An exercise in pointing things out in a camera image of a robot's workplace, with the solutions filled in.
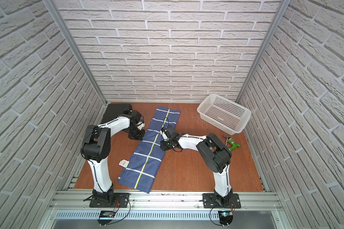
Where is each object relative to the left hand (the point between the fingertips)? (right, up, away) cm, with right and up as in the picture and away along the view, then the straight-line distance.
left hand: (143, 136), depth 98 cm
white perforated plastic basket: (+65, +15, +12) cm, 67 cm away
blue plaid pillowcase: (+3, -18, -15) cm, 23 cm away
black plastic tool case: (-24, +19, +9) cm, 32 cm away
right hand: (+15, -6, -3) cm, 16 cm away
